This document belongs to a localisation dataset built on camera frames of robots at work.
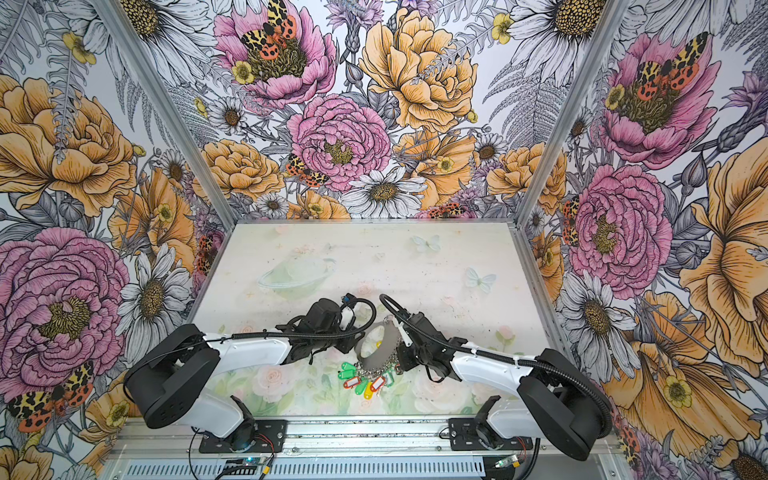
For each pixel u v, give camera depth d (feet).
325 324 2.35
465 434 2.43
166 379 1.45
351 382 2.73
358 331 2.19
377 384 2.71
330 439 2.49
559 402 1.40
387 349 2.95
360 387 2.68
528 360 1.57
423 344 2.25
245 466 2.35
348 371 2.79
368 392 2.66
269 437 2.40
